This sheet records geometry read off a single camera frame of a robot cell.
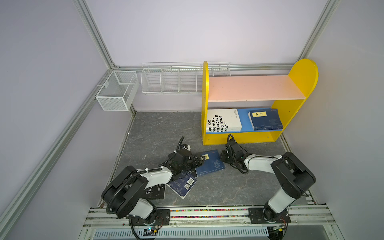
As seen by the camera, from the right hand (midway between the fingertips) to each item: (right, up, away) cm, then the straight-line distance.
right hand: (220, 156), depth 95 cm
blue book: (-5, -3, -4) cm, 7 cm away
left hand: (-12, -1, -8) cm, 15 cm away
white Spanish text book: (+1, +24, -4) cm, 24 cm away
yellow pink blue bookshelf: (+23, +31, +3) cm, 39 cm away
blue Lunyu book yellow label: (+29, +24, -1) cm, 38 cm away
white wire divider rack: (-27, +52, +4) cm, 59 cm away
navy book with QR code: (-22, -13, -13) cm, 29 cm away
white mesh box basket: (-70, +44, +9) cm, 84 cm away
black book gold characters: (-37, -17, -14) cm, 43 cm away
